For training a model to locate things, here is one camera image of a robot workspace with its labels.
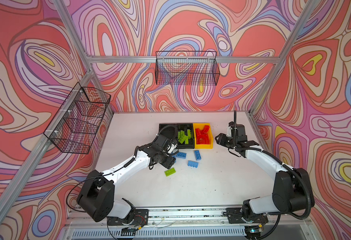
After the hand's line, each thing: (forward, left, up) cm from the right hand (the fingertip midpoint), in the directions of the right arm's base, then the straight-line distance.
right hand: (219, 141), depth 90 cm
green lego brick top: (+9, +23, -6) cm, 25 cm away
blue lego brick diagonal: (-10, +17, -9) cm, 22 cm away
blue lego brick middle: (-3, +24, -10) cm, 26 cm away
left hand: (-10, +30, -1) cm, 31 cm away
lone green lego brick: (+12, +18, -7) cm, 22 cm away
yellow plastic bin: (+15, +9, -3) cm, 18 cm away
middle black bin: (+19, +20, -8) cm, 29 cm away
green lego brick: (-14, +31, -10) cm, 36 cm away
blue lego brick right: (-5, +13, -8) cm, 17 cm away
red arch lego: (+9, +9, -7) cm, 15 cm away
